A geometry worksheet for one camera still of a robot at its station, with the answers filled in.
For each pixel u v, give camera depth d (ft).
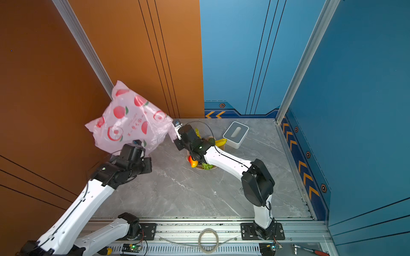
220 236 2.38
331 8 2.29
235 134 3.55
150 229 2.44
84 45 2.65
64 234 1.27
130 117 2.24
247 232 2.38
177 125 2.28
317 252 2.25
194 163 2.85
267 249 2.31
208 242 2.32
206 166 2.78
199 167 2.92
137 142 2.17
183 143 2.19
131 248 2.33
